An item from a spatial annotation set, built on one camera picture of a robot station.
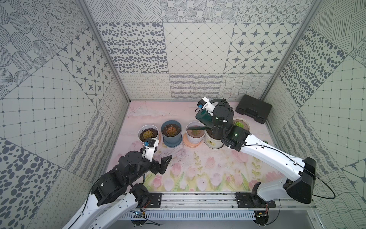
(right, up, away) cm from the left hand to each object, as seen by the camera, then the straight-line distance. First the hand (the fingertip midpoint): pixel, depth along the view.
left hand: (163, 150), depth 64 cm
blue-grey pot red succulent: (+1, +4, +26) cm, 26 cm away
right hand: (+31, +23, +3) cm, 38 cm away
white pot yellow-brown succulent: (-14, +5, +24) cm, 29 cm away
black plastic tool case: (+64, +21, +47) cm, 82 cm away
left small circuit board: (-13, -37, +5) cm, 40 cm away
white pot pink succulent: (+16, +2, +24) cm, 28 cm away
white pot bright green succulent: (+45, +11, +29) cm, 55 cm away
